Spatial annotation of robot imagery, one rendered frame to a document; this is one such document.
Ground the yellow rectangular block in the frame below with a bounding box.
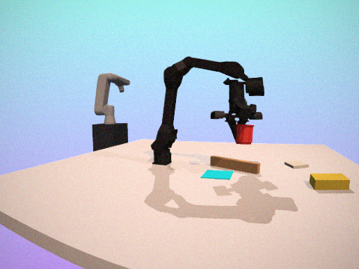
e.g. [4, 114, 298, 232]
[310, 173, 350, 190]

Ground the long wooden plank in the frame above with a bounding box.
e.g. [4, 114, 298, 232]
[210, 155, 260, 174]

